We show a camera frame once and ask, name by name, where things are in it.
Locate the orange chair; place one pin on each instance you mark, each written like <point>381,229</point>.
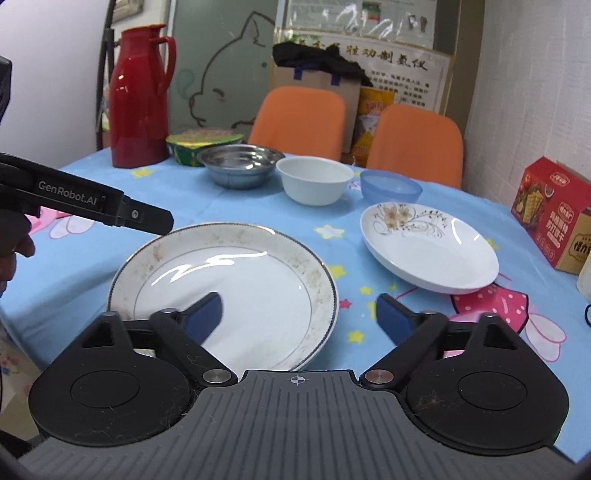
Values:
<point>418,144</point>
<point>301,121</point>

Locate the right orange chair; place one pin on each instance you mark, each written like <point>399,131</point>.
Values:
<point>418,144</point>

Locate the yellow snack bag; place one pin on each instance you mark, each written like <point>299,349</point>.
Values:
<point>372,103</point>

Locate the red cracker box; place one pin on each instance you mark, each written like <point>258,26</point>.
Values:
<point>553,205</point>

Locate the gold rimmed white plate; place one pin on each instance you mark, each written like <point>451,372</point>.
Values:
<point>279,302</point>

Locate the stainless steel bowl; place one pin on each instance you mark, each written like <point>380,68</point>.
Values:
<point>239,166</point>

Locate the blue plastic bowl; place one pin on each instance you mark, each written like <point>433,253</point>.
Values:
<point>383,186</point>

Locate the white ribbed bowl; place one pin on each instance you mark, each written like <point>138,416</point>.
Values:
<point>314,181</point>

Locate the brown paper bag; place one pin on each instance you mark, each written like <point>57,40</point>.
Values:
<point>348,90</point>

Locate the person's left hand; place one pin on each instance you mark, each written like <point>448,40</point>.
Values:
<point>15,240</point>

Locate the blue cartoon tablecloth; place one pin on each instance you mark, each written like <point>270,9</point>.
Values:
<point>64,285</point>

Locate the green instant noodle bowl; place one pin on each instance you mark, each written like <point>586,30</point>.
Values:
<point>185,146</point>

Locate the left orange chair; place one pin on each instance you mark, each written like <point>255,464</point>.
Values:
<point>301,121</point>

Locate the red thermos jug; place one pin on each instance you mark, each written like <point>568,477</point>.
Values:
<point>138,110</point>

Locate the black cloth on bag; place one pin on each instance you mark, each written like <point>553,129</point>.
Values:
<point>328,60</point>

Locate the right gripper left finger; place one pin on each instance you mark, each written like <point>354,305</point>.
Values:
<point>181,335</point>

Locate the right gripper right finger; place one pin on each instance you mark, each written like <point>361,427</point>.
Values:
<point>418,340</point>

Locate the white wall poster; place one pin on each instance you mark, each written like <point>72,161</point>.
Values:
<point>417,76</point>

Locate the floral white plate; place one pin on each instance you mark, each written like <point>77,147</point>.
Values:
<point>429,248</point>

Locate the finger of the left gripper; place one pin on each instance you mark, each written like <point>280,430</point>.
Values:
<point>143,217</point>

